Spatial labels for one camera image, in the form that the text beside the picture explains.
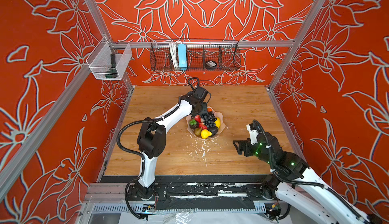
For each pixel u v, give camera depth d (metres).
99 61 0.80
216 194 0.73
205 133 0.85
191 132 0.88
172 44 0.87
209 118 0.87
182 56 0.89
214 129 0.86
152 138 0.50
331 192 0.43
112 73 0.79
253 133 0.64
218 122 0.91
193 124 0.90
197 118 0.94
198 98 0.71
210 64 0.95
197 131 0.87
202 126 0.89
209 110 0.98
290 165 0.48
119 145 0.46
